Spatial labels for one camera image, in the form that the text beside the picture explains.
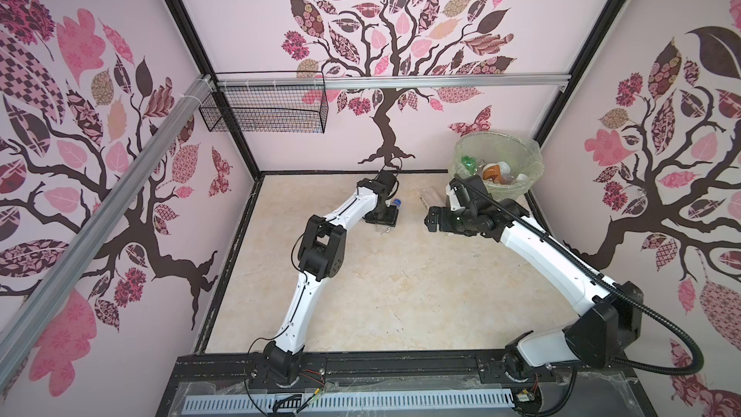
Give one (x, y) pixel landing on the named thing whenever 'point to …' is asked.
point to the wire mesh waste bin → (508, 164)
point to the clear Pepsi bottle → (397, 203)
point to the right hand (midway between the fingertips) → (439, 217)
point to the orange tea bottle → (491, 172)
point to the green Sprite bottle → (471, 164)
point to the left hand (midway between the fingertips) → (385, 223)
